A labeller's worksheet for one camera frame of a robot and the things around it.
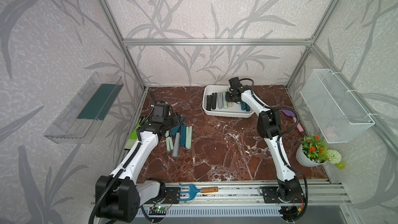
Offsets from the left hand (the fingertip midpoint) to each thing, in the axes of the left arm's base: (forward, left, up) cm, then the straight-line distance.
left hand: (177, 117), depth 84 cm
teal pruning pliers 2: (-3, -2, -15) cm, 15 cm away
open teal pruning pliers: (+2, +2, -15) cm, 15 cm away
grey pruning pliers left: (-10, +1, -14) cm, 17 cm away
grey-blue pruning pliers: (+24, -26, -13) cm, 37 cm away
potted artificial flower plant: (-19, -67, 0) cm, 70 cm away
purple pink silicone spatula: (+11, -73, -13) cm, 75 cm away
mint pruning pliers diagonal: (+20, -29, -13) cm, 37 cm away
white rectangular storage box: (+21, -21, -14) cm, 33 cm away
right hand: (+25, -31, -12) cm, 42 cm away
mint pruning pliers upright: (-6, -5, -15) cm, 17 cm away
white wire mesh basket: (-10, -71, +19) cm, 74 cm away
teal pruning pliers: (+1, -37, +8) cm, 38 cm away
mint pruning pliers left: (-7, +6, -15) cm, 18 cm away
